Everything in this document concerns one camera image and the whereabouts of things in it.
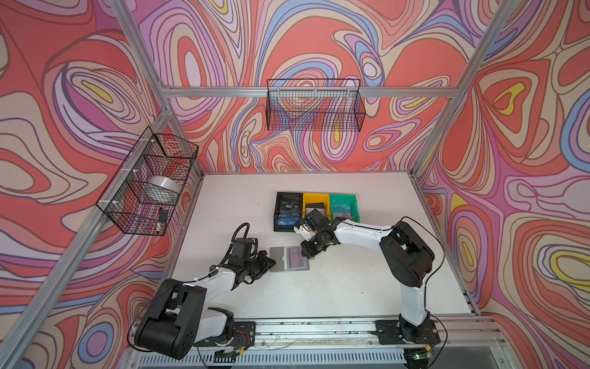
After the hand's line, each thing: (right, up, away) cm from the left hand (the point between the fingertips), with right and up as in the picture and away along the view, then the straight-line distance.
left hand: (278, 260), depth 88 cm
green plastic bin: (+29, +20, +16) cm, 39 cm away
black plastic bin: (+3, +18, +16) cm, 24 cm away
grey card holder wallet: (+3, 0, +2) cm, 4 cm away
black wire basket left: (-40, +26, -17) cm, 51 cm away
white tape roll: (-35, +28, -18) cm, 48 cm away
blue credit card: (+3, +14, +11) cm, 18 cm away
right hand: (+11, 0, +3) cm, 11 cm away
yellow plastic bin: (+16, +24, +14) cm, 32 cm away
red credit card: (+7, 0, +1) cm, 7 cm away
